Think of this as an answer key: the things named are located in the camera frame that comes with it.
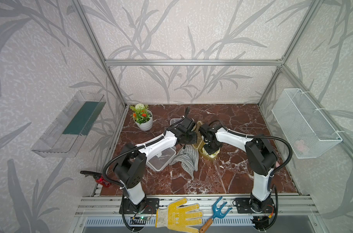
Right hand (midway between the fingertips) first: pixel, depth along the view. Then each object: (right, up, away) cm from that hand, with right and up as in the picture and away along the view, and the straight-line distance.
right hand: (211, 150), depth 93 cm
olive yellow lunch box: (-6, -1, -7) cm, 9 cm away
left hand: (-11, +8, -6) cm, 15 cm away
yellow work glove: (-21, -28, -24) cm, 43 cm away
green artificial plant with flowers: (-46, +23, 0) cm, 52 cm away
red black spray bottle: (-60, -9, -22) cm, 65 cm away
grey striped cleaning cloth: (-15, -3, -7) cm, 17 cm away
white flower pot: (-45, +15, +7) cm, 48 cm away
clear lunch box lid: (-32, -6, -3) cm, 33 cm away
